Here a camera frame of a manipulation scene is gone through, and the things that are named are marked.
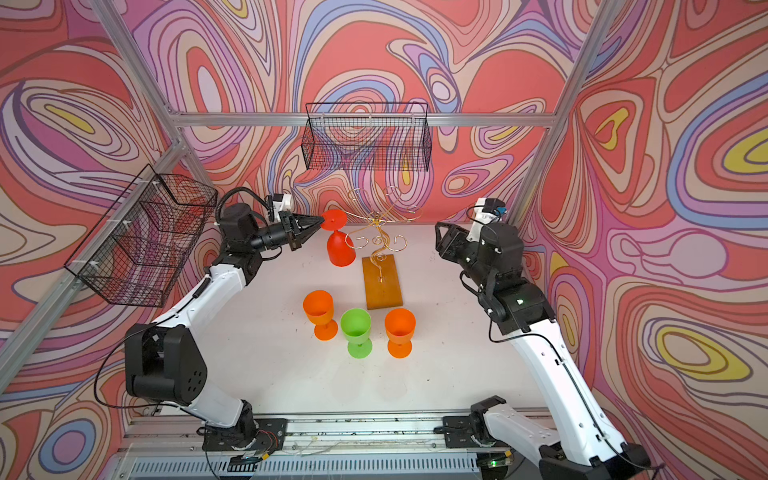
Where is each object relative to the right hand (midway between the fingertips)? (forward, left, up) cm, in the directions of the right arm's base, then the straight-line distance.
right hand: (443, 234), depth 66 cm
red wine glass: (+9, +26, -13) cm, 31 cm away
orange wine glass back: (-9, +10, -27) cm, 30 cm away
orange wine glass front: (-3, +33, -26) cm, 42 cm away
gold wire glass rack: (+13, +15, -31) cm, 37 cm away
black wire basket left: (+8, +78, -10) cm, 79 cm away
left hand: (+8, +28, -3) cm, 29 cm away
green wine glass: (-7, +22, -28) cm, 36 cm away
